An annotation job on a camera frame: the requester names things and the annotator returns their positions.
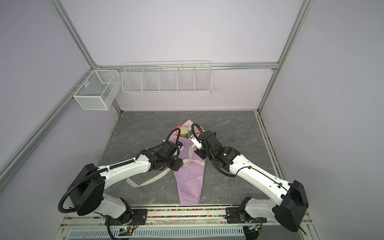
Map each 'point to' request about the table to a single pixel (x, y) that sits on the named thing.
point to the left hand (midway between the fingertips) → (178, 164)
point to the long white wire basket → (193, 77)
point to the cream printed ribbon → (189, 159)
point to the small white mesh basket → (99, 90)
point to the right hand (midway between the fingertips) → (200, 142)
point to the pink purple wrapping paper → (189, 180)
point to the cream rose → (184, 130)
